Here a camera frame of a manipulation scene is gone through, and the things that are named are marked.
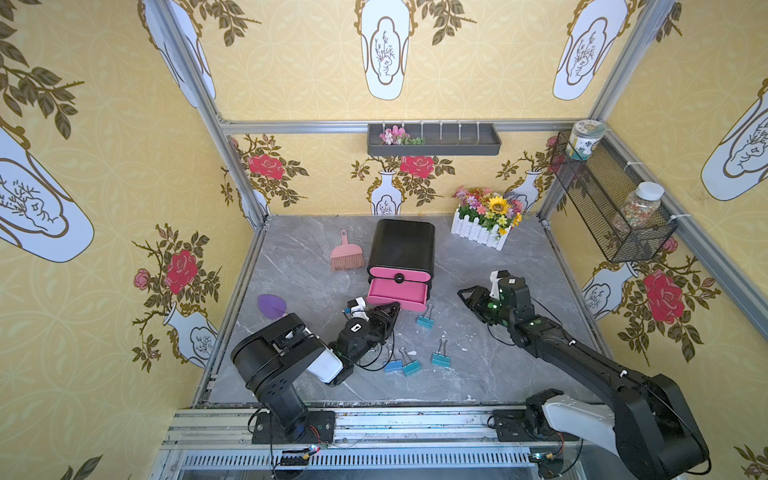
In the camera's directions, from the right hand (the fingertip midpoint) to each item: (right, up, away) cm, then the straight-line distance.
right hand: (465, 291), depth 87 cm
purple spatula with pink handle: (-60, -6, +9) cm, 61 cm away
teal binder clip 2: (-8, -19, -2) cm, 20 cm away
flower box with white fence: (+10, +23, +14) cm, 28 cm away
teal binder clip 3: (-17, -20, -4) cm, 26 cm away
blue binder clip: (-21, -20, -4) cm, 29 cm away
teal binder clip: (-11, -9, +5) cm, 16 cm away
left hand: (-21, -3, -1) cm, 21 cm away
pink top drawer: (-19, +5, -1) cm, 20 cm away
